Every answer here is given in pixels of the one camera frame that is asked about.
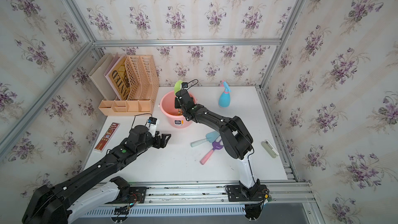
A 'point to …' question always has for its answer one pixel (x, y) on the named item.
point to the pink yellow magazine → (116, 75)
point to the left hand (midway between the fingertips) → (167, 135)
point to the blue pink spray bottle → (224, 98)
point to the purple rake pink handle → (216, 145)
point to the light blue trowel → (210, 137)
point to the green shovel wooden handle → (177, 86)
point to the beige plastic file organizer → (142, 86)
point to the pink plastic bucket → (174, 115)
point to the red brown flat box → (107, 137)
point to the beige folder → (97, 75)
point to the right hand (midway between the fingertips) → (180, 97)
